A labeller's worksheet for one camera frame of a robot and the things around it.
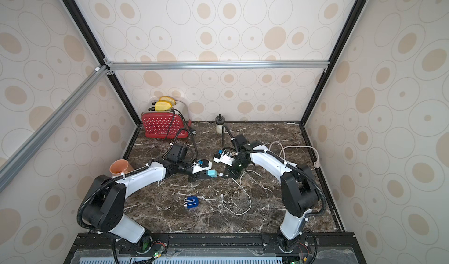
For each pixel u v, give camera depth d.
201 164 0.71
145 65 0.90
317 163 0.99
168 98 1.06
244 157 0.65
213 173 0.80
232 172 0.74
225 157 0.76
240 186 0.91
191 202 0.83
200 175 0.76
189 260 0.70
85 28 0.77
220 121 1.07
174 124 1.03
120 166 0.88
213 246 0.75
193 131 1.13
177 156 0.71
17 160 0.52
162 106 1.03
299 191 0.47
